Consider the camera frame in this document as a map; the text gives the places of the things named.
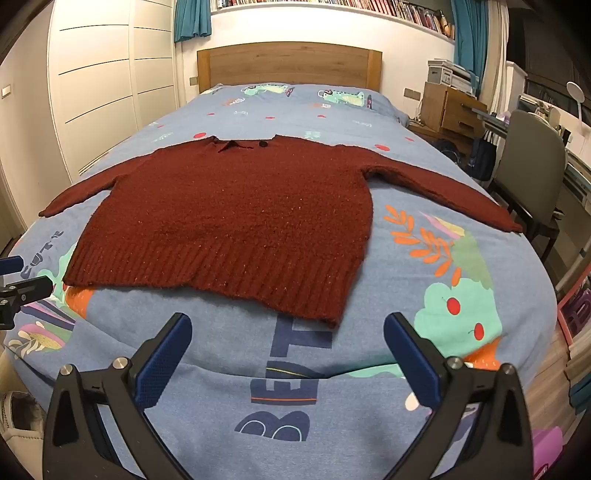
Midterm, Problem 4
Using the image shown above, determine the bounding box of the wooden headboard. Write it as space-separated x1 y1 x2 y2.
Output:
197 45 383 93

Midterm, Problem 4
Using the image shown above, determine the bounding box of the white printer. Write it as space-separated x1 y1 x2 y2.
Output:
427 59 481 95

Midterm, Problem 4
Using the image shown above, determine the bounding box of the printed blue duvet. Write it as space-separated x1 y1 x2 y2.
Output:
0 83 557 480

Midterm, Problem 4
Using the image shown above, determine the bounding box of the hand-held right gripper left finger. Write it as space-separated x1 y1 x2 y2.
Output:
41 312 193 480

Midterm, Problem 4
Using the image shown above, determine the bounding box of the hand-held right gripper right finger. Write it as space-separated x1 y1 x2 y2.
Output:
383 312 536 480

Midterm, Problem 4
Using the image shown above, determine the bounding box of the row of books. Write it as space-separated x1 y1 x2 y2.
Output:
210 0 455 38

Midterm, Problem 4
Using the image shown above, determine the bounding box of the wooden nightstand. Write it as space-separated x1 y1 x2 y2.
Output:
421 82 488 139

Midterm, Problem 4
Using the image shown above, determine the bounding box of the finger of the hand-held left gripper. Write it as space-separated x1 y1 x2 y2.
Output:
0 255 25 278
0 276 54 330

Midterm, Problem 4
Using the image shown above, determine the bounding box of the dark blue bag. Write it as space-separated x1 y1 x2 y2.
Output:
471 131 497 181

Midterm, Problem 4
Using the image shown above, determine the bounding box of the pink storage box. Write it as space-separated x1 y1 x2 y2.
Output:
556 277 591 347

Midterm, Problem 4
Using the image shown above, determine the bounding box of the dark red knit sweater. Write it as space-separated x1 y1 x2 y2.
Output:
39 134 525 329

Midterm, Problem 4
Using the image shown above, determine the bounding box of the white desk lamp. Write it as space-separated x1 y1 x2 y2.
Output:
566 82 585 125

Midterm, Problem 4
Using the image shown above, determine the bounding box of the grey-green chair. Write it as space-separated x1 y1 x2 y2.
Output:
488 110 568 264

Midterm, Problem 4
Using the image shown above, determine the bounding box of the white shoe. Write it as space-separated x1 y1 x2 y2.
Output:
0 391 44 455

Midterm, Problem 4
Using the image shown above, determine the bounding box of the teal curtain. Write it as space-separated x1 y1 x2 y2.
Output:
450 0 486 95
173 0 213 43

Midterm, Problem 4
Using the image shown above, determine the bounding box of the white wardrobe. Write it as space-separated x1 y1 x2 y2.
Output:
48 0 178 185

